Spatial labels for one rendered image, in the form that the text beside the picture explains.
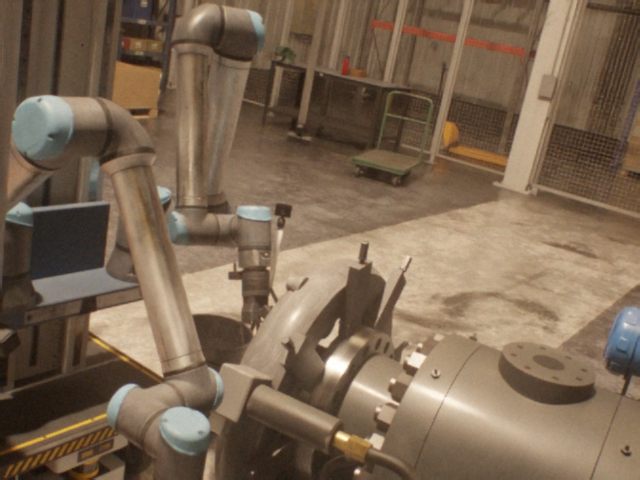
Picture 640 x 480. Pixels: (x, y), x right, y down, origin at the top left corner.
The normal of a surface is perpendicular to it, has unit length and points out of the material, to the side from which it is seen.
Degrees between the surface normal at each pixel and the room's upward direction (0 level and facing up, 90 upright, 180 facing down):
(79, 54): 90
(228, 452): 91
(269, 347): 51
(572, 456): 40
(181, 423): 5
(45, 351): 90
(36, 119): 85
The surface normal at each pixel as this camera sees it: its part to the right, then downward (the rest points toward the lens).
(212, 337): 0.11, 0.27
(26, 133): -0.51, 0.08
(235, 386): -0.38, -0.19
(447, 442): -0.30, -0.39
